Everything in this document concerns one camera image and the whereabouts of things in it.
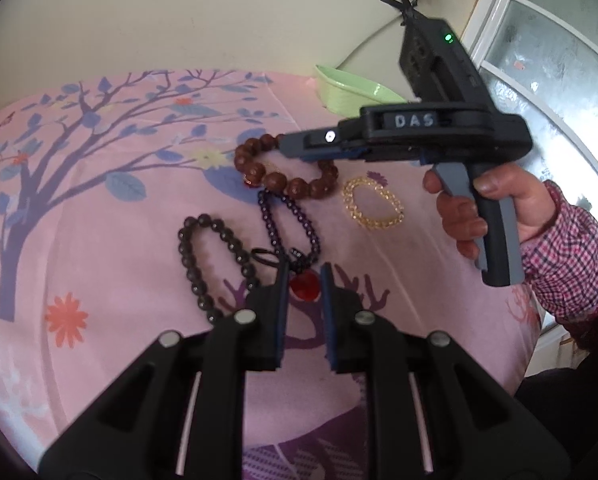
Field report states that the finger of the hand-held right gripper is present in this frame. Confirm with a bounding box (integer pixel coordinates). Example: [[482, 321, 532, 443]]
[[278, 119, 367, 153], [299, 148, 375, 165]]

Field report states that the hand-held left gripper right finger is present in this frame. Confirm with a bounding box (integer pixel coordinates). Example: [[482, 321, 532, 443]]
[[320, 262, 572, 480]]

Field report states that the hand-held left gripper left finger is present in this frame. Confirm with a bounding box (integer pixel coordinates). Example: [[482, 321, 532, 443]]
[[38, 260, 291, 480]]

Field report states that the red pendant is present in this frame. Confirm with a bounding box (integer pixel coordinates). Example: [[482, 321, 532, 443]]
[[251, 246, 325, 303]]

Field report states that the yellow crystal bead bracelet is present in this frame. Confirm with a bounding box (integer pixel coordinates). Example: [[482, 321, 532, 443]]
[[341, 176, 406, 231]]

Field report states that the green plastic basin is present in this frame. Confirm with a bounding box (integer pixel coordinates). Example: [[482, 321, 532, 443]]
[[315, 64, 407, 116]]

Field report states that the large red-brown bead bracelet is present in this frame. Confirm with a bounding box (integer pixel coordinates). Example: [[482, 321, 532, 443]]
[[234, 132, 340, 200]]

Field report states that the purple bead bracelet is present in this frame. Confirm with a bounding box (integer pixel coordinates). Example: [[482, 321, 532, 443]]
[[257, 189, 322, 266]]

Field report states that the dark brown bead bracelet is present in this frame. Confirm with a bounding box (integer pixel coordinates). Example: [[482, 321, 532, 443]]
[[177, 214, 260, 326]]

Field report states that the person's right forearm plaid sleeve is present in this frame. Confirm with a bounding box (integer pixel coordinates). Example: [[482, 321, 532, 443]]
[[521, 180, 598, 331]]

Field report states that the person's right hand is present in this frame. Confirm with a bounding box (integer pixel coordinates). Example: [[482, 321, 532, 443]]
[[423, 162, 562, 261]]

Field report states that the black tape cross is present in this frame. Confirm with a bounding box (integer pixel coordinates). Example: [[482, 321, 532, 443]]
[[380, 0, 420, 26]]

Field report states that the person's dark clothing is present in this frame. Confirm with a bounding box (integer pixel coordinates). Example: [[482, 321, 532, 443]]
[[516, 260, 598, 461]]

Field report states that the white wall cable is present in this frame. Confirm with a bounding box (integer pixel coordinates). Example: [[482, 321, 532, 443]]
[[336, 15, 405, 68]]

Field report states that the white window frame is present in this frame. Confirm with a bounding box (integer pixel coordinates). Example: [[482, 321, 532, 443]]
[[461, 0, 598, 201]]

